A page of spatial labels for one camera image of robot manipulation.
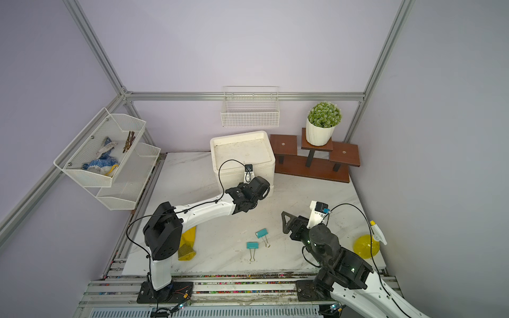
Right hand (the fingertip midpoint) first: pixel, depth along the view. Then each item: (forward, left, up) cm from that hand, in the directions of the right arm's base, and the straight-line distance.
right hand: (289, 218), depth 71 cm
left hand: (+20, +14, -7) cm, 26 cm away
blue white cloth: (+16, +67, +14) cm, 71 cm away
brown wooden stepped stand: (+40, -29, -14) cm, 51 cm away
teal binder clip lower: (-2, +14, -20) cm, 25 cm away
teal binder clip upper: (+3, +10, -20) cm, 23 cm away
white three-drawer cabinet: (+33, +23, +3) cm, 40 cm away
